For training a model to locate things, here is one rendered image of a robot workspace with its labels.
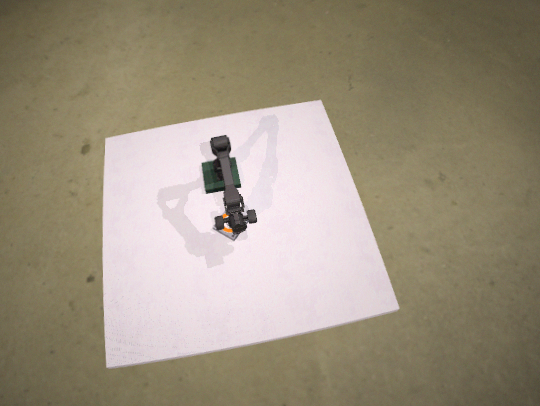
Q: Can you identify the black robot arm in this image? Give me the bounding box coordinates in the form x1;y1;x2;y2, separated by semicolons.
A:
210;135;247;235

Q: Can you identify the yellow round plate with holes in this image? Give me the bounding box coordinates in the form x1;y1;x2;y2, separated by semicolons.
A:
223;213;233;233

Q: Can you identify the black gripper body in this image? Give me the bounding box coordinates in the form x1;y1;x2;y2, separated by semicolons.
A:
214;209;257;230

